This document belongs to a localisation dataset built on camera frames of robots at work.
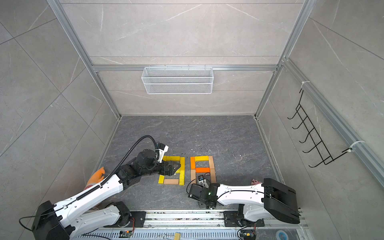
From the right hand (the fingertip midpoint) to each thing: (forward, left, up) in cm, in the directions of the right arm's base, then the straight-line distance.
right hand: (205, 200), depth 80 cm
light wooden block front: (+20, -5, +1) cm, 21 cm away
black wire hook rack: (+13, -48, +34) cm, 61 cm away
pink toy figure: (+9, -29, +2) cm, 30 cm away
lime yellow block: (+11, +26, +2) cm, 28 cm away
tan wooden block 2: (+13, -5, +1) cm, 14 cm away
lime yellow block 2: (+13, +13, +1) cm, 19 cm away
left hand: (+14, +15, +18) cm, 27 cm away
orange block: (+22, +7, +2) cm, 23 cm away
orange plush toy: (+12, +62, +6) cm, 63 cm away
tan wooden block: (+10, +20, +1) cm, 22 cm away
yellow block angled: (+25, +2, +1) cm, 25 cm away
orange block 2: (+17, +1, +1) cm, 17 cm away
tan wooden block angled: (+13, +7, +2) cm, 15 cm away
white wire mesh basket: (+69, +16, +32) cm, 77 cm away
